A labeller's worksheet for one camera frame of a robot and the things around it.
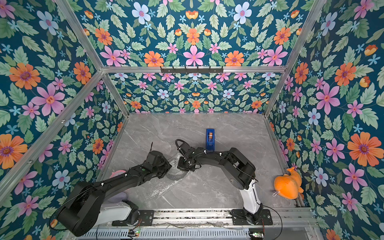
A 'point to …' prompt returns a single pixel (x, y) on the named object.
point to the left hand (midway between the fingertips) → (176, 163)
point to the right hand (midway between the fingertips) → (181, 165)
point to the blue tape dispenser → (210, 139)
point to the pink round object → (117, 173)
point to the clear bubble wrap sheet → (159, 185)
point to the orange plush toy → (288, 185)
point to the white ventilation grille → (157, 234)
